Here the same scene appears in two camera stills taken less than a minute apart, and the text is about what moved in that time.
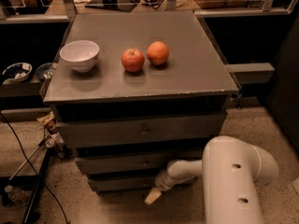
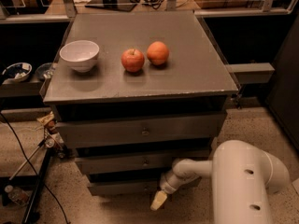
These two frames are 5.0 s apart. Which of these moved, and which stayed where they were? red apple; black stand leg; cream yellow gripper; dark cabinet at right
Moved: cream yellow gripper
Stayed: red apple; black stand leg; dark cabinet at right
